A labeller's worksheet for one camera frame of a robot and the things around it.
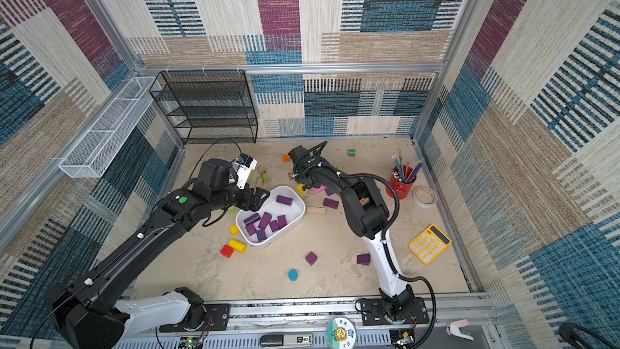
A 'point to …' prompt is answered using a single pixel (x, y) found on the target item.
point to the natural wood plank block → (313, 210)
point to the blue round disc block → (293, 275)
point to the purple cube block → (261, 234)
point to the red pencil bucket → (402, 178)
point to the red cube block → (227, 250)
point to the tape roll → (425, 197)
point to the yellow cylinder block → (238, 245)
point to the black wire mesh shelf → (207, 107)
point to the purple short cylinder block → (284, 200)
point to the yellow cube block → (299, 188)
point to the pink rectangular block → (318, 190)
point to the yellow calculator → (429, 243)
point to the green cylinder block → (351, 152)
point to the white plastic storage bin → (284, 207)
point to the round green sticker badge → (341, 333)
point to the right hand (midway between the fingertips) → (311, 180)
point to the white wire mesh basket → (100, 149)
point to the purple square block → (329, 191)
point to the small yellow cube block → (234, 229)
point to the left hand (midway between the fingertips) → (260, 189)
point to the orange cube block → (286, 158)
